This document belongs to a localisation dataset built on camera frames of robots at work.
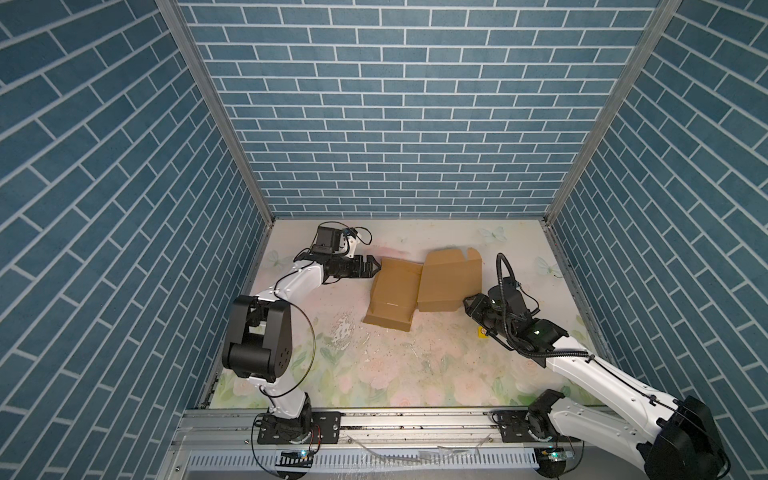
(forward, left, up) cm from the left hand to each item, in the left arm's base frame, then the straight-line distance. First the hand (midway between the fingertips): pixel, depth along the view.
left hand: (368, 266), depth 92 cm
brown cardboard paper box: (-2, -23, -7) cm, 24 cm away
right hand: (-14, -27, +3) cm, 30 cm away
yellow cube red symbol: (-26, -29, +7) cm, 39 cm away
